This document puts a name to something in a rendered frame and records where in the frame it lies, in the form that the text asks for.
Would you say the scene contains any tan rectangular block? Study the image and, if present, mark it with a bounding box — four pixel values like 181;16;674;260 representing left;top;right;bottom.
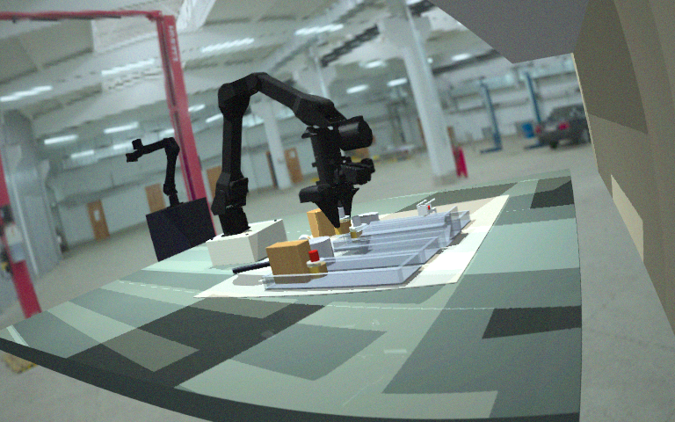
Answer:
307;208;336;238

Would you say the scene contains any brown cardboard box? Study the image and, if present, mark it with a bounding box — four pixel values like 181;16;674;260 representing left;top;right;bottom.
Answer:
266;240;311;275

